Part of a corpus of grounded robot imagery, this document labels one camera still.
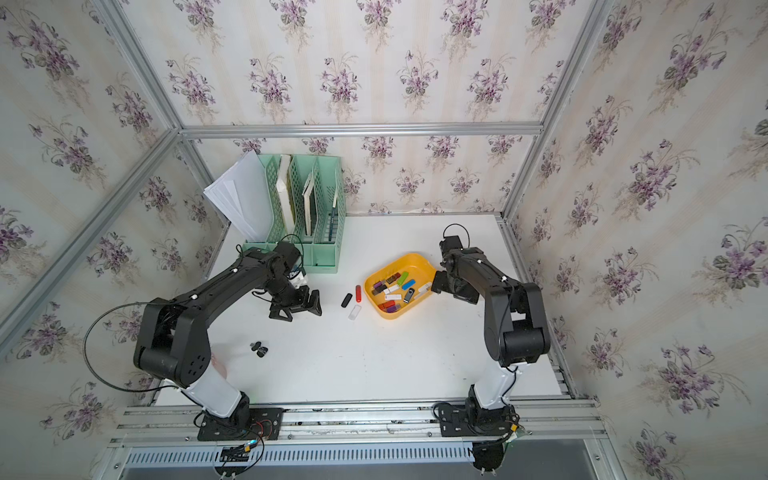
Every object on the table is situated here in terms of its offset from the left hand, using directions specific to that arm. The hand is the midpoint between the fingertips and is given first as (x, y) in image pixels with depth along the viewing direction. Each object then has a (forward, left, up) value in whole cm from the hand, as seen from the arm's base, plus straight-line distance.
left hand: (311, 315), depth 84 cm
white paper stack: (+36, +25, +14) cm, 46 cm away
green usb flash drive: (+17, -28, -7) cm, 33 cm away
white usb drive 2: (+13, -24, -7) cm, 28 cm away
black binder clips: (-8, +14, -7) cm, 17 cm away
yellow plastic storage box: (+21, -34, -7) cm, 40 cm away
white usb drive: (+5, -12, -7) cm, 15 cm away
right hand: (+9, -44, -4) cm, 45 cm away
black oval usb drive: (+9, -9, -7) cm, 14 cm away
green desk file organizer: (+37, +5, +10) cm, 38 cm away
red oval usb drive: (+11, -13, -7) cm, 18 cm away
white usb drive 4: (+13, -35, -6) cm, 38 cm away
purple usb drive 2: (+5, -24, -7) cm, 26 cm away
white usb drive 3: (+9, -24, -6) cm, 27 cm away
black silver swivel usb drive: (+10, -30, -6) cm, 32 cm away
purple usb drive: (+14, -19, -6) cm, 25 cm away
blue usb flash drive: (+15, -29, -7) cm, 34 cm away
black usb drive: (+17, -24, -7) cm, 31 cm away
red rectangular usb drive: (+7, -22, -7) cm, 25 cm away
